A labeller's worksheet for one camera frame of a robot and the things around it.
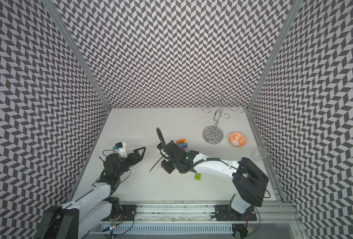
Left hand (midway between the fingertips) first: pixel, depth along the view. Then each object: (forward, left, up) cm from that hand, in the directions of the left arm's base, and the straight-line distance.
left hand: (142, 151), depth 85 cm
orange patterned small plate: (+11, -59, -6) cm, 60 cm away
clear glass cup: (+2, -71, -8) cm, 72 cm away
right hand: (-8, -14, -1) cm, 16 cm away
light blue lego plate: (+9, -25, -8) cm, 27 cm away
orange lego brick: (+10, -22, -5) cm, 25 cm away
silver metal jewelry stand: (+17, -44, -8) cm, 48 cm away
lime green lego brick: (-12, -32, -7) cm, 35 cm away
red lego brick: (-8, -13, -9) cm, 18 cm away
